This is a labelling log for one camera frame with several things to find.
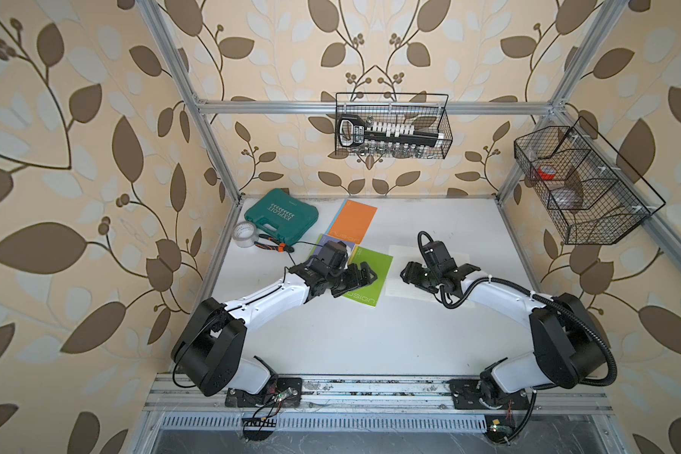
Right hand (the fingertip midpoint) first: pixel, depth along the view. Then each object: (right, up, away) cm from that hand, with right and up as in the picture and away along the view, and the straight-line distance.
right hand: (407, 277), depth 91 cm
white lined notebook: (-4, -3, +2) cm, 5 cm away
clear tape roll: (-60, +13, +17) cm, 63 cm away
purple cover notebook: (-29, +12, +17) cm, 35 cm away
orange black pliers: (-45, +9, +12) cm, 47 cm away
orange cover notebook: (-19, +19, +22) cm, 34 cm away
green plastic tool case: (-45, +20, +17) cm, 53 cm away
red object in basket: (+38, +32, -10) cm, 51 cm away
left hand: (-14, +2, -8) cm, 17 cm away
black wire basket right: (+45, +25, -18) cm, 54 cm away
